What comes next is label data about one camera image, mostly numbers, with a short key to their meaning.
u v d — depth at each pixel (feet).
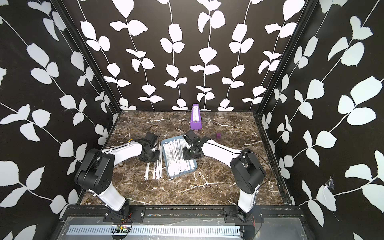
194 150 2.13
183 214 2.46
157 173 2.89
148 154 2.60
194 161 3.01
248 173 1.54
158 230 2.30
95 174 1.53
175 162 3.00
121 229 2.33
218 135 3.42
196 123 3.52
